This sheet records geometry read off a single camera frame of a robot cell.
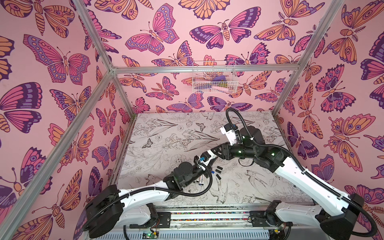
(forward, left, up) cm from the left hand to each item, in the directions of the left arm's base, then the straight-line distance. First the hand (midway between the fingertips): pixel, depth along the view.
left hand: (217, 155), depth 69 cm
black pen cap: (+5, -5, -25) cm, 26 cm away
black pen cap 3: (-1, -3, -25) cm, 25 cm away
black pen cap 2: (+3, -3, -25) cm, 25 cm away
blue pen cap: (+2, 0, -25) cm, 25 cm away
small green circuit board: (-29, +33, -26) cm, 51 cm away
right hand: (+1, +2, +4) cm, 5 cm away
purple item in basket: (+50, -5, +8) cm, 51 cm away
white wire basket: (+46, -2, +8) cm, 47 cm away
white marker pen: (-3, +6, -24) cm, 25 cm away
